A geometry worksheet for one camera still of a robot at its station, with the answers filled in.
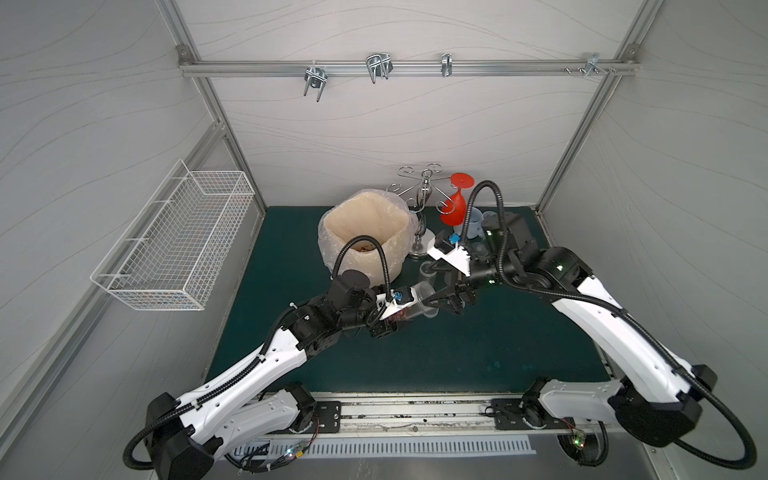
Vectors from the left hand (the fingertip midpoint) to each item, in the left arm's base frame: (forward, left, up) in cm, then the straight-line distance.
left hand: (400, 305), depth 69 cm
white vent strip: (-26, +5, -23) cm, 34 cm away
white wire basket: (+7, +53, +9) cm, 55 cm away
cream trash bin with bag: (+31, +6, -1) cm, 32 cm away
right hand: (+1, -6, +10) cm, 12 cm away
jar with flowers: (-1, -4, +9) cm, 10 cm away
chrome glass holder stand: (+36, -7, +5) cm, 37 cm away
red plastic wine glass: (+29, -16, +4) cm, 33 cm away
